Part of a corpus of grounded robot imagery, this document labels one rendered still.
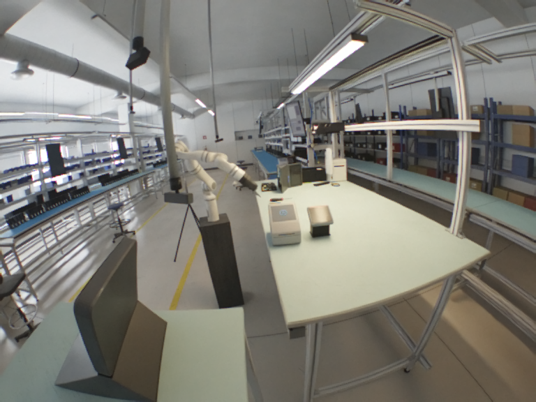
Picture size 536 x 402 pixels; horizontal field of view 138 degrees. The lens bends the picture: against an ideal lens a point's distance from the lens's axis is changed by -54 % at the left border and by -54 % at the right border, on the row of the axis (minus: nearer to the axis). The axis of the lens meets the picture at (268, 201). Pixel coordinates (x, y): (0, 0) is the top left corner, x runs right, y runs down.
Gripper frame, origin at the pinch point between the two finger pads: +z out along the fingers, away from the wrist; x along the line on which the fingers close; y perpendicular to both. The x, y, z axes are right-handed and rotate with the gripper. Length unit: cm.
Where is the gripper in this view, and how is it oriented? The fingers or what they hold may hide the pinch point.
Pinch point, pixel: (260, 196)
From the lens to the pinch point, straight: 145.4
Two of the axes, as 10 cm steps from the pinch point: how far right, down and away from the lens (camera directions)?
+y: 6.4, -7.6, -1.4
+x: -1.0, -2.7, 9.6
